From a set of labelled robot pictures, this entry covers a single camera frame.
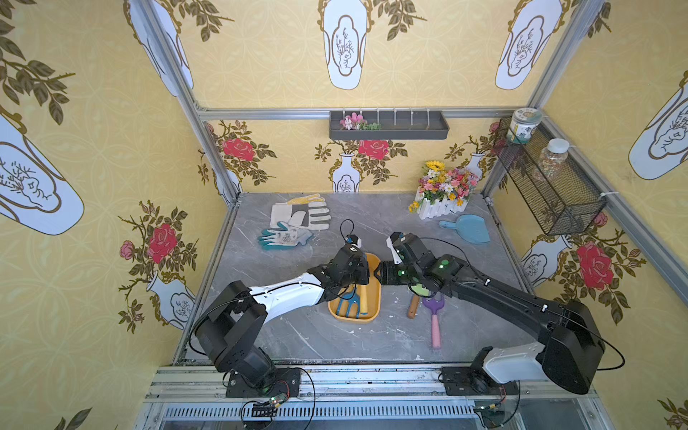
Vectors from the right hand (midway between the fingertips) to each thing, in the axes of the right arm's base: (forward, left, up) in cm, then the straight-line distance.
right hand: (384, 267), depth 83 cm
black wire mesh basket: (+45, -53, +7) cm, 70 cm away
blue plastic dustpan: (+27, -37, -14) cm, 48 cm away
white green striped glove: (+31, +28, -13) cm, 43 cm away
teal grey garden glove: (+19, +38, -13) cm, 44 cm away
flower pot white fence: (+32, -23, +1) cm, 40 cm away
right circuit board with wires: (-34, -27, -14) cm, 46 cm away
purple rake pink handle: (-7, -17, -12) cm, 22 cm away
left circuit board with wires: (-36, +32, -15) cm, 51 cm away
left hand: (+4, +8, -5) cm, 10 cm away
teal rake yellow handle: (-4, +10, -14) cm, 18 cm away
